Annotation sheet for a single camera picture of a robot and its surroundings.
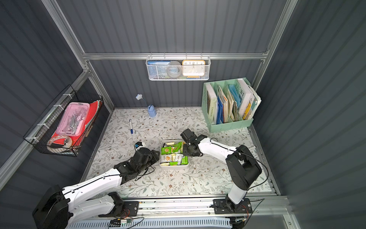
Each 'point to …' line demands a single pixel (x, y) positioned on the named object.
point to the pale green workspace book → (212, 103)
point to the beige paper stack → (228, 105)
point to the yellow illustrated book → (247, 109)
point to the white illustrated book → (246, 93)
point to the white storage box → (171, 155)
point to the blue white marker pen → (131, 130)
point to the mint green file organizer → (231, 86)
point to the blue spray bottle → (151, 108)
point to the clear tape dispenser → (67, 143)
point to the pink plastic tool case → (72, 120)
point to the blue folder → (219, 113)
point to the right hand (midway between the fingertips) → (189, 151)
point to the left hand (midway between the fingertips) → (158, 153)
